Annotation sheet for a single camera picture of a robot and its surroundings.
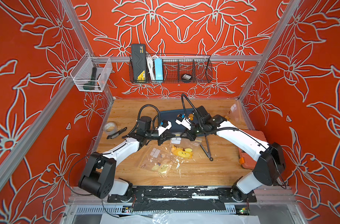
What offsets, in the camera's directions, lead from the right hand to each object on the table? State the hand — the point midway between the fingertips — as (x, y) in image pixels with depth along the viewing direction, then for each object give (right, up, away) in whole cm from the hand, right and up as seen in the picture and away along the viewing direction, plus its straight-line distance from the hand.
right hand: (179, 135), depth 77 cm
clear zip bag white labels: (-12, -17, +8) cm, 23 cm away
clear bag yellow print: (+3, -10, +6) cm, 12 cm away
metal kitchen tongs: (+20, -14, +10) cm, 26 cm away
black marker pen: (-45, -3, +17) cm, 49 cm away
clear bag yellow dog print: (+41, +12, +20) cm, 47 cm away
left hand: (-3, 0, +1) cm, 3 cm away
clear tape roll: (-49, +1, +23) cm, 54 cm away
